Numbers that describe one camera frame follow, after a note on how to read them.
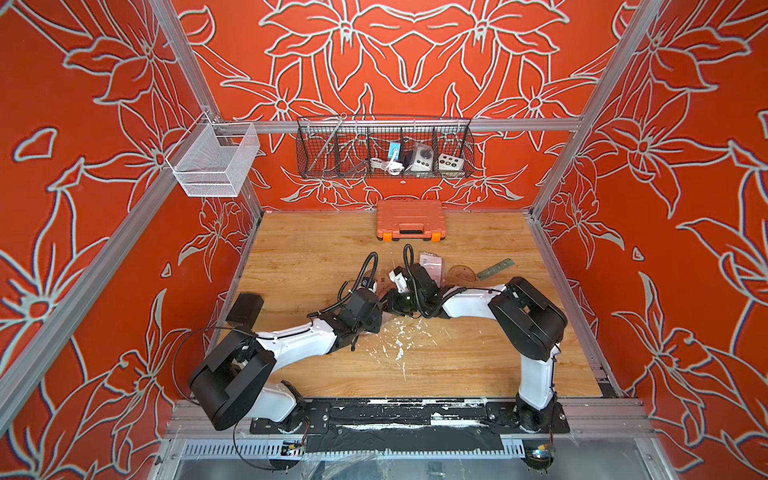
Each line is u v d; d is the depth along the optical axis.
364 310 0.68
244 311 0.89
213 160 0.92
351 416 0.74
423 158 0.90
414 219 1.15
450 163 0.94
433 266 1.01
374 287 0.81
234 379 0.43
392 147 0.83
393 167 0.85
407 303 0.80
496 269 1.03
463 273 1.01
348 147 1.01
